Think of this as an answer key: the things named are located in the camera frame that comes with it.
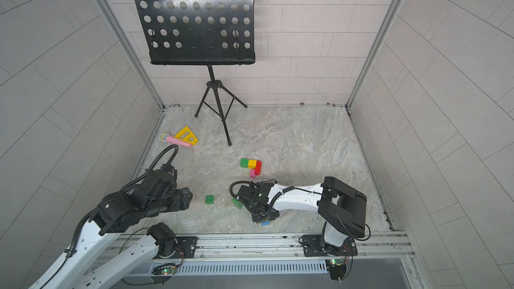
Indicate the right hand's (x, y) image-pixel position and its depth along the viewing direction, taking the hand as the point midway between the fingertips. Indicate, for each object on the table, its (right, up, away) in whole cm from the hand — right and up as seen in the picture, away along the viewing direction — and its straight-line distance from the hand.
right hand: (261, 222), depth 79 cm
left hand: (-25, +14, -9) cm, 30 cm away
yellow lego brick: (-4, +21, +12) cm, 24 cm away
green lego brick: (-21, +8, +3) cm, 23 cm away
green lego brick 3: (-7, +15, -18) cm, 24 cm away
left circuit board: (-31, -9, -14) cm, 35 cm away
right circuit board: (+27, -10, -11) cm, 31 cm away
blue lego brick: (+2, +1, -3) cm, 4 cm away
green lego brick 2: (-8, +21, +12) cm, 26 cm away
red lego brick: (-2, +18, +11) cm, 21 cm away
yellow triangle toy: (-39, +33, +23) cm, 56 cm away
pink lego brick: (-4, +17, +9) cm, 20 cm away
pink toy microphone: (-49, +33, +18) cm, 61 cm away
